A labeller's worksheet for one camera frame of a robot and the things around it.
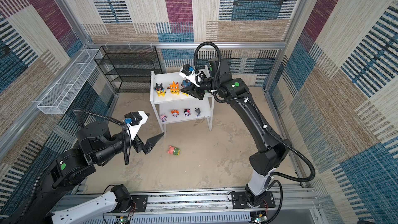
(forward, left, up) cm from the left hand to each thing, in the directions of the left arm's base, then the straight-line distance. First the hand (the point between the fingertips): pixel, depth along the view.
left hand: (154, 121), depth 56 cm
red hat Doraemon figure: (+19, -9, -20) cm, 29 cm away
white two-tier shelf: (+27, 0, -23) cm, 36 cm away
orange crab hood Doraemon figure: (+18, -3, -20) cm, 27 cm away
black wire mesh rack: (+57, +32, -20) cm, 69 cm away
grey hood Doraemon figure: (+18, -15, -19) cm, 31 cm away
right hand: (+18, -10, 0) cm, 21 cm away
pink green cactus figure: (+5, -1, -36) cm, 36 cm away
